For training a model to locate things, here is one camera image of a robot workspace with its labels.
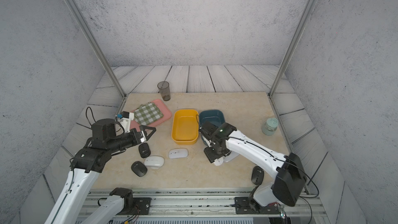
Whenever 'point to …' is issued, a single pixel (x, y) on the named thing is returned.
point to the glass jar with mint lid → (270, 126)
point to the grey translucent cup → (164, 87)
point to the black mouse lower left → (139, 168)
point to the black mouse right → (257, 175)
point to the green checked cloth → (147, 113)
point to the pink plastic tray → (162, 106)
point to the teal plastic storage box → (214, 116)
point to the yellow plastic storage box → (185, 126)
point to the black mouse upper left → (144, 151)
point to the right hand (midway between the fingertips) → (215, 156)
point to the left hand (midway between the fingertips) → (152, 131)
